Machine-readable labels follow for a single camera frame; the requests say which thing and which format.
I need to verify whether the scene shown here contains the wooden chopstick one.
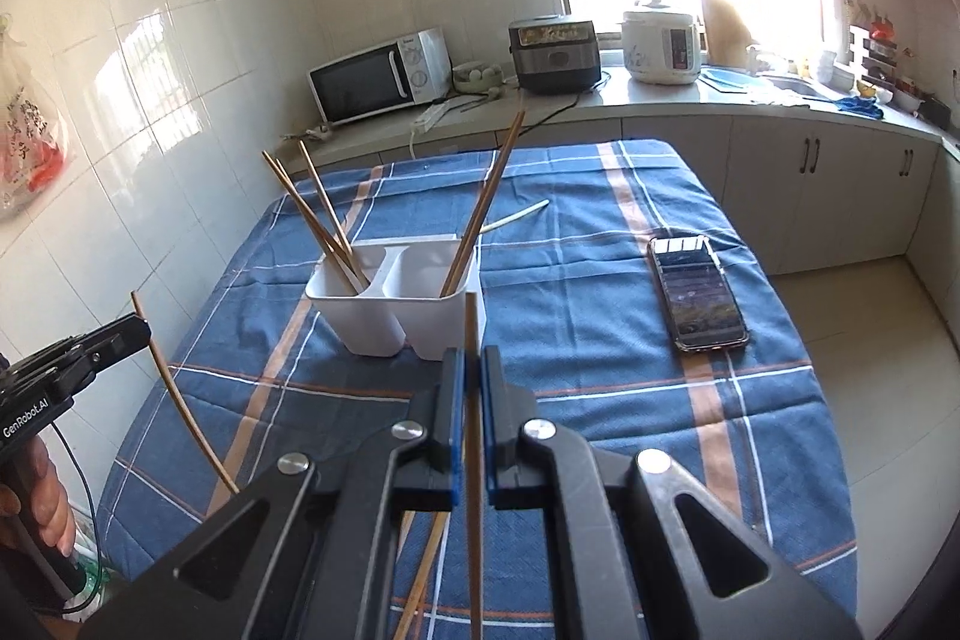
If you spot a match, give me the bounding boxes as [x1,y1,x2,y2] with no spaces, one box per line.
[148,320,242,515]

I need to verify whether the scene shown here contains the wooden chopstick two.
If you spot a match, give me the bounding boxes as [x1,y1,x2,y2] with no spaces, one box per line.
[464,292,485,640]

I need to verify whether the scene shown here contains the wooden chopstick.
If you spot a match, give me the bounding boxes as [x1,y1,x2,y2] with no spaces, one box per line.
[260,151,359,294]
[441,109,526,298]

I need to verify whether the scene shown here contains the wooden chopstick seven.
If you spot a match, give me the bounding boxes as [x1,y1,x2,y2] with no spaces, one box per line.
[441,148,509,298]

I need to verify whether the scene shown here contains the wooden chopstick four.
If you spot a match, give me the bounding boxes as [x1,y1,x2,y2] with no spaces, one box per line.
[480,200,550,234]

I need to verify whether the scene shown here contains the wooden chopstick three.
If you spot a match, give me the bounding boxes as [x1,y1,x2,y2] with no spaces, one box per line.
[394,512,449,640]

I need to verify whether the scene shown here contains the wooden chopstick five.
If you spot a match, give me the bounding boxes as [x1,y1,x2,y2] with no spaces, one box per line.
[262,151,370,294]

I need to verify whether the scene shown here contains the wooden chopstick six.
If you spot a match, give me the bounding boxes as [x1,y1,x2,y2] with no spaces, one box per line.
[298,140,355,264]

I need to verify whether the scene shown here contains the white kitchen counter cabinets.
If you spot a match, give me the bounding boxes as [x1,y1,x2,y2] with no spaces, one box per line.
[311,68,958,275]

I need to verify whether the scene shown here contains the person's left hand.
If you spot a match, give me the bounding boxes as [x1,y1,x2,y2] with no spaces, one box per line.
[13,437,76,557]

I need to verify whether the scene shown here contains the white two-compartment utensil holder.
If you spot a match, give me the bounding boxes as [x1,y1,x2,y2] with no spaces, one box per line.
[306,236,487,360]

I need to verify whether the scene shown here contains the blue plaid tablecloth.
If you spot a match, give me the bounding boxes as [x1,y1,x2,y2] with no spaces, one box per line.
[94,138,861,640]

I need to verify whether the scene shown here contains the black smartphone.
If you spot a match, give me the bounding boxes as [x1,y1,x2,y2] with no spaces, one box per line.
[646,236,748,354]

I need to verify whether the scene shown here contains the white power strip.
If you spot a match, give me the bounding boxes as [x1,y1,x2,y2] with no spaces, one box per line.
[412,103,451,135]

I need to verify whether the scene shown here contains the bowl of eggs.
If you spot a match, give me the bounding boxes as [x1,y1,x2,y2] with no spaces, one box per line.
[451,60,505,96]

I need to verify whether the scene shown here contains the white microwave oven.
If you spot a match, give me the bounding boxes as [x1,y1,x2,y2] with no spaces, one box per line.
[308,28,451,127]

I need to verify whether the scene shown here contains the dark rice cooker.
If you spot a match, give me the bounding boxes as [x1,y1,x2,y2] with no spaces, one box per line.
[508,14,602,94]

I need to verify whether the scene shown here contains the white rice cooker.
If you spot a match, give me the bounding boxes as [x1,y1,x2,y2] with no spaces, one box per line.
[622,0,701,86]

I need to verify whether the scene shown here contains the wooden cutting board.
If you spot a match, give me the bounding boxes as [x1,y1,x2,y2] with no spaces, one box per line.
[701,0,757,70]

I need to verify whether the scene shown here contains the blue cloth on counter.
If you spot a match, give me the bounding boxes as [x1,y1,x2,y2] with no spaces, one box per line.
[835,96,884,120]

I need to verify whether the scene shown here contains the plastic bag on wall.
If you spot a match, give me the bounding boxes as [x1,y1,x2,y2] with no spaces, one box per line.
[0,13,71,221]

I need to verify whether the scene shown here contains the black power cable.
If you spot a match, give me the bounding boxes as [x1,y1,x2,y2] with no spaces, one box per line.
[515,73,610,130]

